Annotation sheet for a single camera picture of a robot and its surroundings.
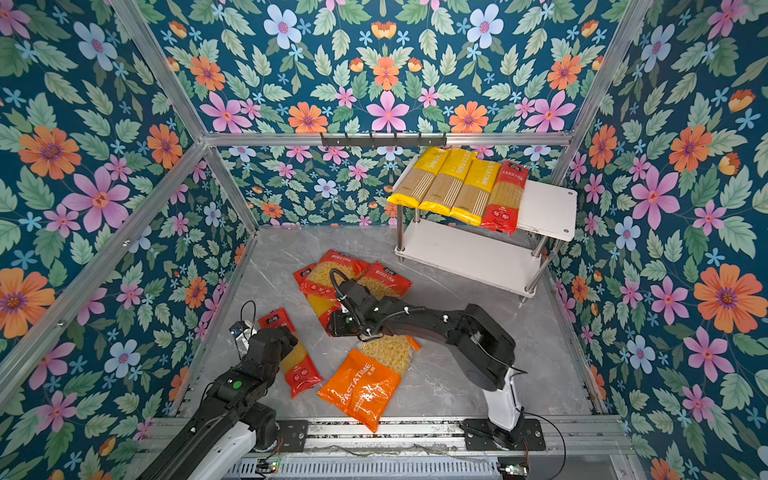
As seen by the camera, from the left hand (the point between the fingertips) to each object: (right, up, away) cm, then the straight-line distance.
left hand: (286, 329), depth 81 cm
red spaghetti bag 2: (+3, -12, +1) cm, 12 cm away
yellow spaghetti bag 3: (+51, +37, -3) cm, 63 cm away
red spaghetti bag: (+6, +5, +12) cm, 15 cm away
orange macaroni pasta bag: (+22, -14, -3) cm, 26 cm away
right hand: (+12, +1, +1) cm, 12 cm away
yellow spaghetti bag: (+35, +40, -1) cm, 53 cm away
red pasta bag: (+26, +11, +17) cm, 33 cm away
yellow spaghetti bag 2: (+45, +41, +1) cm, 61 cm away
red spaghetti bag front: (+59, +36, -5) cm, 69 cm away
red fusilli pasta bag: (+4, +12, +17) cm, 21 cm away
